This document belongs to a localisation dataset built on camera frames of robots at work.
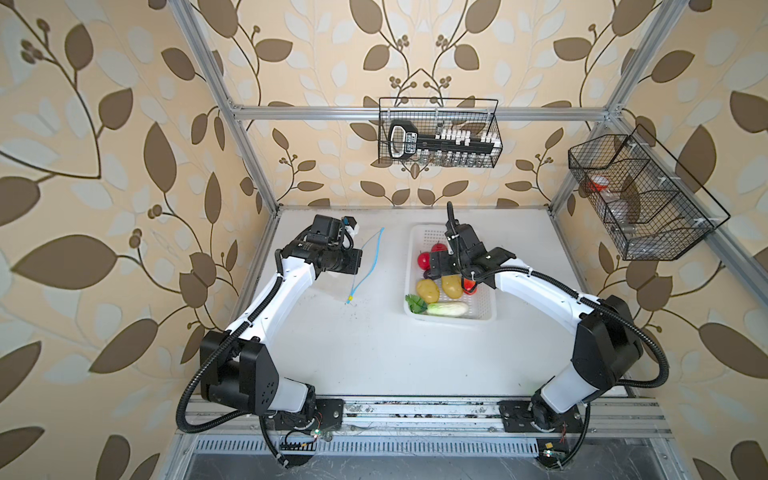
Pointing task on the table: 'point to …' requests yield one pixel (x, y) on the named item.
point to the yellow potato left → (428, 290)
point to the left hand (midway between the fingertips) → (359, 258)
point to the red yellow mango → (469, 286)
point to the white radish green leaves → (439, 309)
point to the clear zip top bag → (370, 256)
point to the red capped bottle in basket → (598, 182)
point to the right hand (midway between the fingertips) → (445, 260)
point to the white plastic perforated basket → (419, 239)
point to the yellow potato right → (452, 285)
